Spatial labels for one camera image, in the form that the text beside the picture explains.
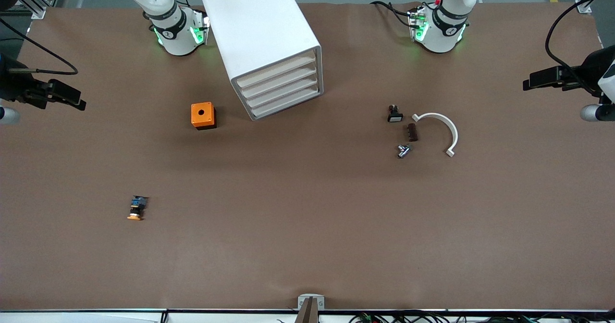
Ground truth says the white table edge rail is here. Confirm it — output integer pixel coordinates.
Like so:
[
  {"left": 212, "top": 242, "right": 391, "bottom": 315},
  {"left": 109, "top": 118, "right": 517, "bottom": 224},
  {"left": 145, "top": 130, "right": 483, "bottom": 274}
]
[{"left": 0, "top": 308, "right": 615, "bottom": 323}]

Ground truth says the black cable bundle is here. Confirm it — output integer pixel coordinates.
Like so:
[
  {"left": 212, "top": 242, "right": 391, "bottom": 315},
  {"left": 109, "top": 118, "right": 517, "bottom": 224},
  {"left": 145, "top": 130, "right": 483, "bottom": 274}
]
[{"left": 348, "top": 311, "right": 615, "bottom": 323}]

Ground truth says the brown post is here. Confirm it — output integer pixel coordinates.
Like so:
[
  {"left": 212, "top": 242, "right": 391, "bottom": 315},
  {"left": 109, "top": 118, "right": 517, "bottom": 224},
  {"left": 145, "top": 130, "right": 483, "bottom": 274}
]
[{"left": 295, "top": 297, "right": 320, "bottom": 323}]

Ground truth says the orange box with black base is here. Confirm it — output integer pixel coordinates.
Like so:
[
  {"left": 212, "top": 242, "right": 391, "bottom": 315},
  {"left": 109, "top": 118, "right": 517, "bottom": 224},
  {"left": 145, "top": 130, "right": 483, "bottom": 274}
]
[{"left": 190, "top": 101, "right": 218, "bottom": 131}]

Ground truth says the white drawer cabinet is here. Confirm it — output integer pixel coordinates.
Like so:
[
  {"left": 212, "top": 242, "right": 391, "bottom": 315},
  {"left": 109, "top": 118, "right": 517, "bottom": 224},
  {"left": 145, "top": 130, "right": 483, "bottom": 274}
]
[{"left": 201, "top": 0, "right": 324, "bottom": 122}]

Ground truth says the white curved clamp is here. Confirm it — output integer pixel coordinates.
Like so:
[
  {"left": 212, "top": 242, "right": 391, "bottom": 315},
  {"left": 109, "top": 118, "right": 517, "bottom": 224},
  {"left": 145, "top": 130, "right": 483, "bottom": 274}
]
[{"left": 411, "top": 112, "right": 459, "bottom": 158}]

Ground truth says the grey mount bracket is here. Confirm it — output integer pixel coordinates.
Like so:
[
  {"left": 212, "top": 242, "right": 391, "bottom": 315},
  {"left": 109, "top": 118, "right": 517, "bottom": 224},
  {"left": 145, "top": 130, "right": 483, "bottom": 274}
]
[{"left": 297, "top": 294, "right": 326, "bottom": 311}]

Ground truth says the black arm base cable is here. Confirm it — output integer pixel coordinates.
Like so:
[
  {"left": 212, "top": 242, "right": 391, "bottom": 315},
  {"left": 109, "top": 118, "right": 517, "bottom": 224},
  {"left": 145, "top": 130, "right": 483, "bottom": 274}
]
[{"left": 369, "top": 0, "right": 415, "bottom": 28}]

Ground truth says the brown table mat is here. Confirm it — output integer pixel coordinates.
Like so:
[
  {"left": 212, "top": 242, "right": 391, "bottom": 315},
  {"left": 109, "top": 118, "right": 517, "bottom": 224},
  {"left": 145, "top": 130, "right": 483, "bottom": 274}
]
[{"left": 0, "top": 1, "right": 615, "bottom": 312}]

